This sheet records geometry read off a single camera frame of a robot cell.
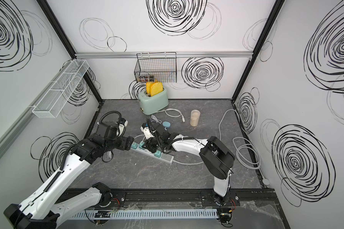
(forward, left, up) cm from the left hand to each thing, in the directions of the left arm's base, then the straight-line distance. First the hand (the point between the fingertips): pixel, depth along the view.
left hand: (126, 137), depth 75 cm
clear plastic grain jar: (+23, -39, -10) cm, 46 cm away
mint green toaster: (+33, -6, -10) cm, 35 cm away
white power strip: (-3, -20, -17) cm, 26 cm away
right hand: (+3, -8, -10) cm, 13 cm away
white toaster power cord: (+31, -30, -18) cm, 47 cm away
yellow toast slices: (+40, -10, +1) cm, 41 cm away
